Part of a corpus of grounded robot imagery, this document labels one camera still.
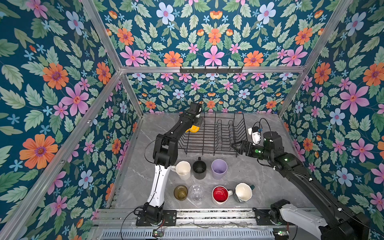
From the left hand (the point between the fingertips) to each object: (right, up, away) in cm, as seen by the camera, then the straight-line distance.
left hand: (198, 115), depth 102 cm
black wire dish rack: (+13, -15, +1) cm, 20 cm away
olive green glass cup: (-9, -45, -20) cm, 50 cm away
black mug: (+1, -32, -16) cm, 36 cm away
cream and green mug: (+25, -44, -23) cm, 55 cm away
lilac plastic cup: (+13, -33, -16) cm, 39 cm away
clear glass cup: (0, -45, -20) cm, 50 cm away
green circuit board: (+41, -59, -32) cm, 79 cm away
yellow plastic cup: (-3, -10, -4) cm, 11 cm away
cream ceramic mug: (-8, -33, -17) cm, 38 cm away
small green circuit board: (-19, -60, -32) cm, 70 cm away
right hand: (+20, -18, -29) cm, 39 cm away
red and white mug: (+13, -45, -22) cm, 52 cm away
